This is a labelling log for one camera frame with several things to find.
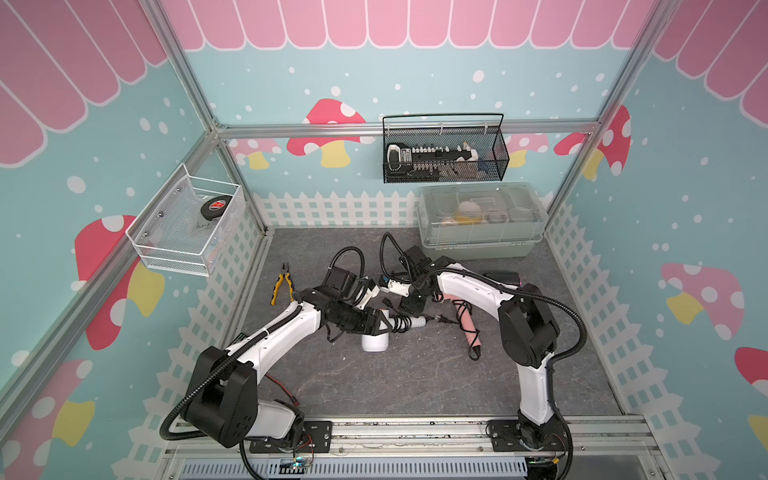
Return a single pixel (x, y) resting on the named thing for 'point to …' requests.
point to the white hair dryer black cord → (403, 323)
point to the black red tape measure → (214, 206)
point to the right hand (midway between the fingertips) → (406, 300)
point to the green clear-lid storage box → (487, 221)
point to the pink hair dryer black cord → (474, 350)
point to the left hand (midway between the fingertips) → (379, 333)
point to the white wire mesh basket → (190, 224)
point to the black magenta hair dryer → (508, 277)
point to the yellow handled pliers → (284, 273)
